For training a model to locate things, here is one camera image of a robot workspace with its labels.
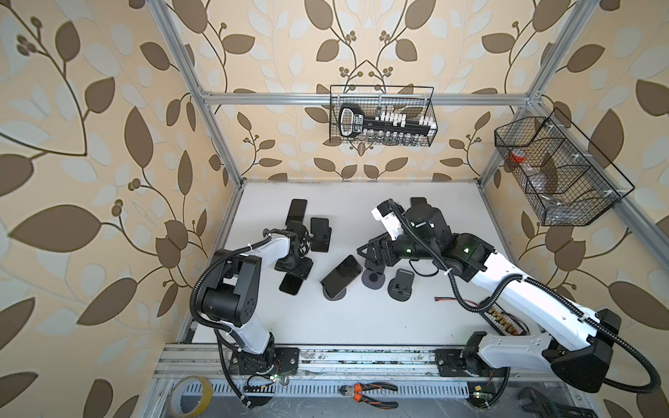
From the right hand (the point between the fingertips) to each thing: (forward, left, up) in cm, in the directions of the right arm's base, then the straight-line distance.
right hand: (365, 246), depth 68 cm
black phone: (0, +7, -17) cm, 19 cm away
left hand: (+8, +24, -26) cm, 36 cm away
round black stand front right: (-2, -12, -23) cm, 26 cm away
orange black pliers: (-29, +4, -27) cm, 39 cm away
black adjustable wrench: (-34, -45, -27) cm, 62 cm away
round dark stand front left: (-5, +8, -22) cm, 24 cm away
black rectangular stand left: (+19, +14, -21) cm, 32 cm away
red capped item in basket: (+32, -54, +2) cm, 63 cm away
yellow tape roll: (-28, +50, -22) cm, 62 cm away
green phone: (+40, -28, -29) cm, 57 cm away
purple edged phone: (+36, +26, -28) cm, 52 cm away
